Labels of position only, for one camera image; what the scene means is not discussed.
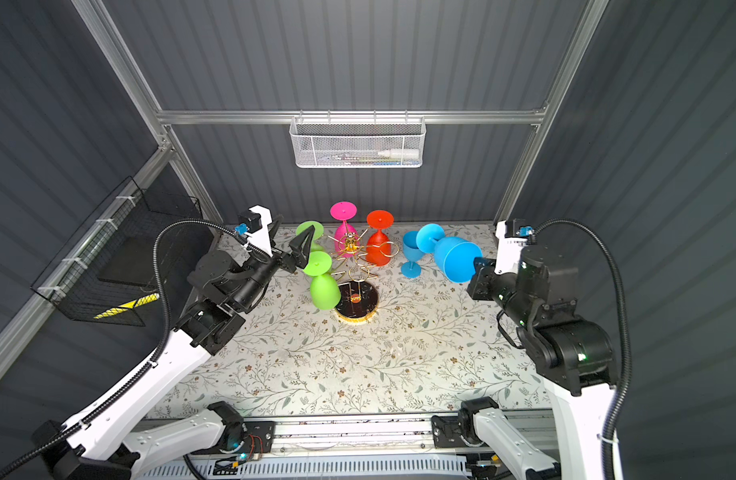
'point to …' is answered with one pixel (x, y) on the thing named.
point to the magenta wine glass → (345, 233)
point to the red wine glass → (378, 247)
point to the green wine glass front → (324, 289)
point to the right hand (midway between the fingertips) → (479, 262)
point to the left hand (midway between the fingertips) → (296, 222)
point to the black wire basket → (116, 267)
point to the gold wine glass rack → (359, 297)
